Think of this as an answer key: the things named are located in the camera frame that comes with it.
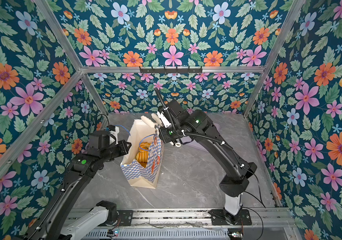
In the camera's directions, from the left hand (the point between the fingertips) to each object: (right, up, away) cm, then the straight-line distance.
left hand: (132, 140), depth 71 cm
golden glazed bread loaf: (0, -5, +23) cm, 24 cm away
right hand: (+15, +4, -6) cm, 17 cm away
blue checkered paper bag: (+2, -20, +7) cm, 21 cm away
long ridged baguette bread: (0, -11, +15) cm, 19 cm away
